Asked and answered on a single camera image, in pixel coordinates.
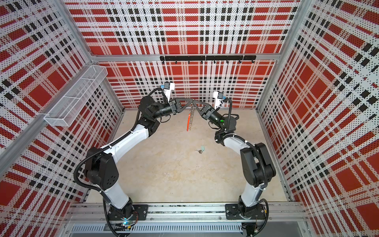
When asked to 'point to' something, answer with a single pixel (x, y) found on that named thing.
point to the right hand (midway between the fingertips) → (191, 102)
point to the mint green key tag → (203, 148)
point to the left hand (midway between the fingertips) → (193, 102)
